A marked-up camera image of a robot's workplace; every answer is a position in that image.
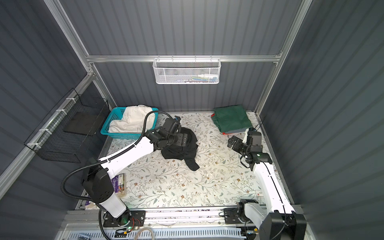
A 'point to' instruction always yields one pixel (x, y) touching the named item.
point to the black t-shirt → (187, 152)
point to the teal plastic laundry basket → (116, 113)
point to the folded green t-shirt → (230, 118)
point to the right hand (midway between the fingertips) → (237, 143)
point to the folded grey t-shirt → (242, 130)
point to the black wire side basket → (70, 132)
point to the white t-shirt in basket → (134, 120)
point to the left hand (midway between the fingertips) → (181, 137)
